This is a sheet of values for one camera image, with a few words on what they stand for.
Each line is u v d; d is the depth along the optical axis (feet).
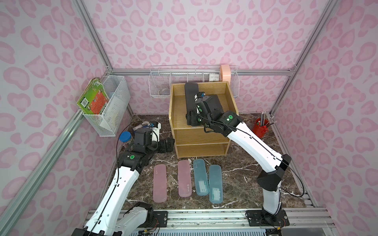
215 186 2.76
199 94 2.04
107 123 2.68
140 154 1.71
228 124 1.57
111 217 1.27
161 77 3.15
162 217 2.41
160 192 2.69
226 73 2.68
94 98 2.36
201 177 2.83
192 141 2.76
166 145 2.11
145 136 1.77
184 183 2.76
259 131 3.36
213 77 3.01
